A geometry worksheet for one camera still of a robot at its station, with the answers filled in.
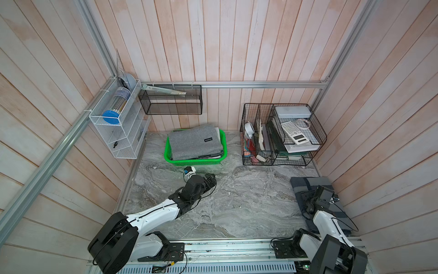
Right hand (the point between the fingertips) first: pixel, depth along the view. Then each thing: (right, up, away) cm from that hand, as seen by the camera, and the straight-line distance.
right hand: (306, 193), depth 89 cm
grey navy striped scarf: (-4, -1, -31) cm, 31 cm away
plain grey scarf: (-61, +27, +12) cm, 68 cm away
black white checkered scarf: (-50, +19, +9) cm, 54 cm away
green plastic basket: (-59, +16, +9) cm, 62 cm away
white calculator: (-5, +30, -1) cm, 30 cm away
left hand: (-51, +7, -3) cm, 52 cm away
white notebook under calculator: (-8, +24, -1) cm, 25 cm away
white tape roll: (-26, +37, +21) cm, 49 cm away
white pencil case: (-2, +46, +12) cm, 47 cm away
